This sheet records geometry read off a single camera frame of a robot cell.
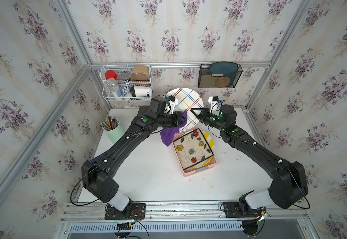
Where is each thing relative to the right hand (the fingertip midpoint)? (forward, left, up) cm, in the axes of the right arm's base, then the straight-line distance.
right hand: (191, 110), depth 74 cm
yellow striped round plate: (-4, -13, -23) cm, 27 cm away
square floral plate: (-7, -2, -28) cm, 28 cm away
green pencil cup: (+4, +49, -22) cm, 53 cm away
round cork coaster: (+31, -22, -5) cm, 38 cm away
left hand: (-6, +1, -2) cm, 7 cm away
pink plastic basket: (-17, -13, -26) cm, 34 cm away
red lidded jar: (+30, +50, +1) cm, 59 cm away
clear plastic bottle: (+19, +46, -1) cm, 50 cm away
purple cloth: (-11, +12, -6) cm, 17 cm away
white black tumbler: (+22, +31, -5) cm, 38 cm away
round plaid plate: (+7, +1, +1) cm, 8 cm away
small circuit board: (-46, +34, -34) cm, 66 cm away
